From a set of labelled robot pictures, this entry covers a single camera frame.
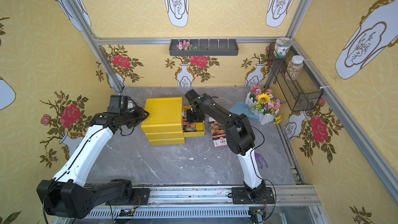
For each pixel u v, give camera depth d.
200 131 0.88
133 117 0.69
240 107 1.13
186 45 0.88
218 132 0.95
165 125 0.78
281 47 0.85
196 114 0.78
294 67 0.72
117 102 0.59
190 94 0.78
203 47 0.91
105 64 1.04
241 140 0.54
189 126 0.90
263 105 0.90
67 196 0.37
